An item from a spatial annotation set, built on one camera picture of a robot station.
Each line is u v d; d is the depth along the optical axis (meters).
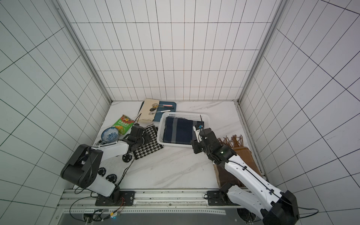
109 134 0.98
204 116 0.97
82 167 0.45
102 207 0.71
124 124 1.03
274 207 0.38
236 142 0.95
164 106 1.14
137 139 0.73
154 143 0.90
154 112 1.10
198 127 0.68
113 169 0.80
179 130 1.00
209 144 0.57
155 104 1.17
